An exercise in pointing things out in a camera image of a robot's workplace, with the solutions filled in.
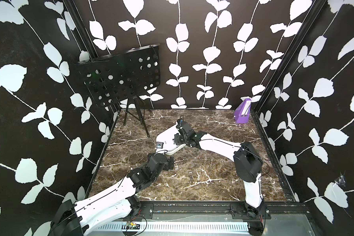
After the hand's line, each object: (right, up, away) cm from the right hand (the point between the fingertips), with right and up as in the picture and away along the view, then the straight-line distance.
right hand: (175, 134), depth 91 cm
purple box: (+49, +15, +16) cm, 54 cm away
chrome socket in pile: (+10, -25, -6) cm, 28 cm away
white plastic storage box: (-5, -3, +8) cm, 10 cm away
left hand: (-4, -9, -11) cm, 15 cm away
